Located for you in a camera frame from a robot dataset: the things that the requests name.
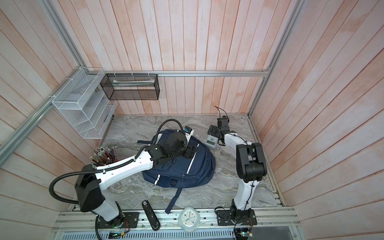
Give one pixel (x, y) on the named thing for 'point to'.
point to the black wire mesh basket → (131, 86)
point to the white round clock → (189, 219)
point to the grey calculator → (211, 141)
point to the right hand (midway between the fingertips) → (215, 129)
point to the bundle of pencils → (103, 155)
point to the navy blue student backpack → (180, 173)
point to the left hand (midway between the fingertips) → (192, 148)
